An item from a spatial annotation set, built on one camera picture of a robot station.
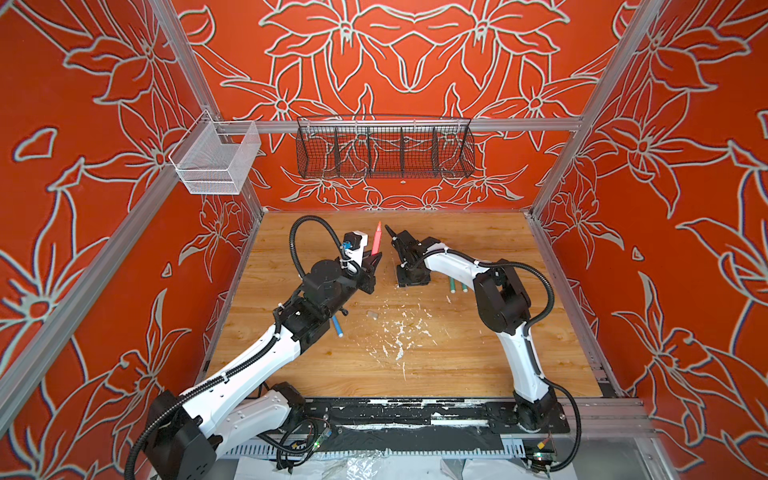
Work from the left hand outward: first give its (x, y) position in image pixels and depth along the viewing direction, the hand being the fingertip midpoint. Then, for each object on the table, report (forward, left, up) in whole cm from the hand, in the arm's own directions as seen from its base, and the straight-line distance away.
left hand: (376, 250), depth 70 cm
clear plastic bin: (+33, +54, +2) cm, 64 cm away
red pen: (-1, 0, +2) cm, 2 cm away
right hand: (+10, -7, -29) cm, 32 cm away
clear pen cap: (-3, +2, -29) cm, 29 cm away
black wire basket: (+44, 0, +1) cm, 44 cm away
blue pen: (-8, +12, -29) cm, 32 cm away
